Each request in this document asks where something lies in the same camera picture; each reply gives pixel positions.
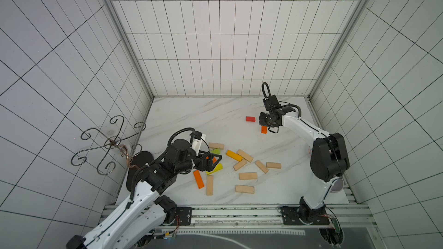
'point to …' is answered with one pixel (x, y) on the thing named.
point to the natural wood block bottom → (246, 189)
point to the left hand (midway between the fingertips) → (211, 159)
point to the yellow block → (218, 168)
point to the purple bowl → (337, 185)
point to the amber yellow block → (234, 155)
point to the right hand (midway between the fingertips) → (265, 117)
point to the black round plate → (138, 159)
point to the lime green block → (216, 151)
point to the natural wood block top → (216, 145)
